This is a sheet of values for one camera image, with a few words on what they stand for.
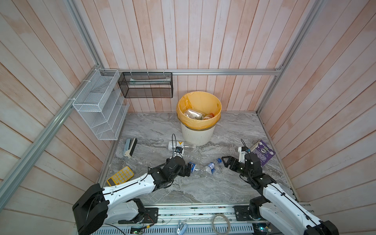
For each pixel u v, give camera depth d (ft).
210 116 3.11
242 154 2.51
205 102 3.18
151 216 2.41
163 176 1.96
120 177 2.80
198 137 2.97
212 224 2.30
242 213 2.40
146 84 3.41
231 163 2.43
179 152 2.33
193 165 2.80
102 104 2.37
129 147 3.14
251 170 2.09
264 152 3.12
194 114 3.11
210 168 2.76
